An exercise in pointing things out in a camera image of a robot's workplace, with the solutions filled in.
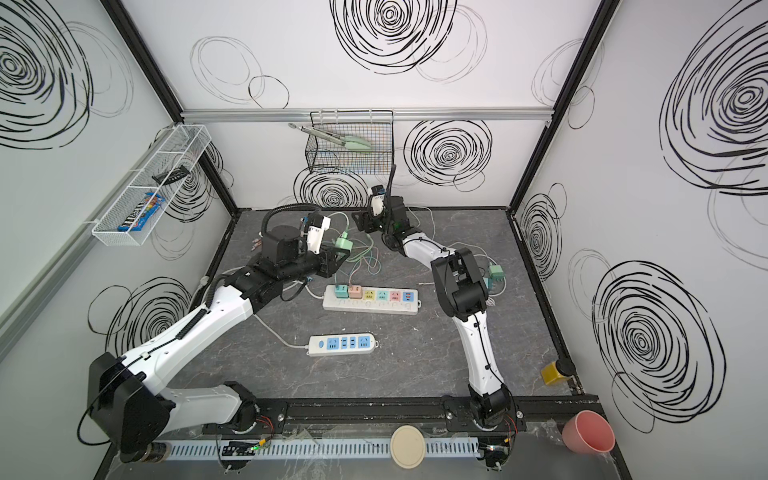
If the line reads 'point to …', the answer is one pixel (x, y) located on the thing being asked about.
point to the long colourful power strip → (401, 301)
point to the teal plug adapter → (342, 291)
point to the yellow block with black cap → (557, 370)
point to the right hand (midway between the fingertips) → (361, 208)
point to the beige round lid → (407, 446)
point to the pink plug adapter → (355, 291)
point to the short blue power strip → (342, 344)
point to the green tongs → (349, 142)
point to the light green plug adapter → (344, 242)
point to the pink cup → (585, 432)
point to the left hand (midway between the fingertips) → (348, 252)
